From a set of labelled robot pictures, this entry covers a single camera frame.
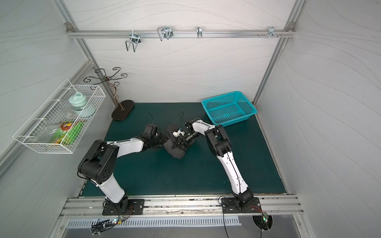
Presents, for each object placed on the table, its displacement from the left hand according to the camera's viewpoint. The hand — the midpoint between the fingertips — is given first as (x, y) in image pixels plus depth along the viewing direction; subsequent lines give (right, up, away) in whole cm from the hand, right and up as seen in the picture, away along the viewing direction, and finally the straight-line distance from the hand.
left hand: (168, 138), depth 96 cm
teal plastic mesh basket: (+46, +21, +22) cm, 55 cm away
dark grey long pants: (+1, +7, +3) cm, 7 cm away
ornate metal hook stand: (-37, +39, -5) cm, 54 cm away
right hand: (+5, -8, -4) cm, 11 cm away
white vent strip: (+6, -36, -26) cm, 45 cm away
